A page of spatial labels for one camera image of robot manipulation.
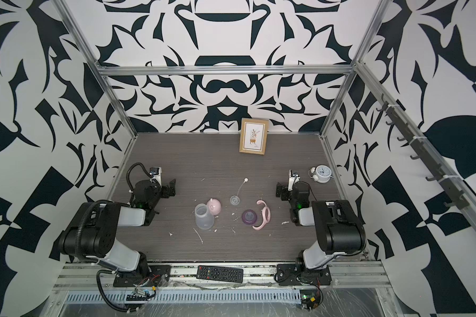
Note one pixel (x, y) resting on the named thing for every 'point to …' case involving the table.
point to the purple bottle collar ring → (249, 216)
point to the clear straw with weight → (235, 199)
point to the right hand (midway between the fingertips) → (289, 179)
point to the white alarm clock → (321, 174)
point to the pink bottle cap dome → (214, 206)
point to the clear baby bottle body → (204, 220)
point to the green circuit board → (309, 299)
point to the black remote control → (219, 273)
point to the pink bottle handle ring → (265, 220)
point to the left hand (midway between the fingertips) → (161, 176)
